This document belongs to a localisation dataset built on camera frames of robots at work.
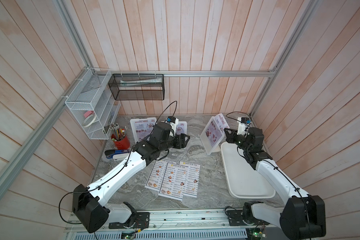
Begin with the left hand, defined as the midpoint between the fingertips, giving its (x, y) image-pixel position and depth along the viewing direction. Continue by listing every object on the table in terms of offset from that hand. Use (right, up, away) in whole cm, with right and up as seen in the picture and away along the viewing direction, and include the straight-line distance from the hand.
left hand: (184, 140), depth 74 cm
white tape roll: (-54, +12, +9) cm, 56 cm away
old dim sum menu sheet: (+6, -24, +14) cm, 29 cm away
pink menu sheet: (+20, +5, +16) cm, 26 cm away
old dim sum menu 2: (-6, -27, +12) cm, 30 cm away
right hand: (+23, +6, +8) cm, 25 cm away
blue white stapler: (-47, -10, +21) cm, 53 cm away
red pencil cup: (-40, -1, +19) cm, 44 cm away
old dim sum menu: (-17, -22, +15) cm, 32 cm away
